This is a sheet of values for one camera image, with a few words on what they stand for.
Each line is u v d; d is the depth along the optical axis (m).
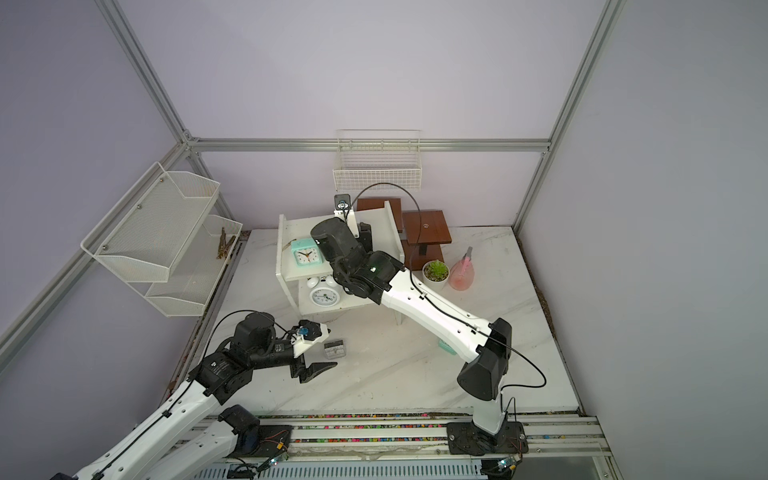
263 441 0.73
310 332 0.60
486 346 0.44
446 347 0.89
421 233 0.96
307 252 0.66
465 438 0.74
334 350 0.86
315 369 0.63
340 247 0.49
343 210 0.56
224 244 0.98
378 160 0.95
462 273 0.95
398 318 0.91
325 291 0.76
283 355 0.63
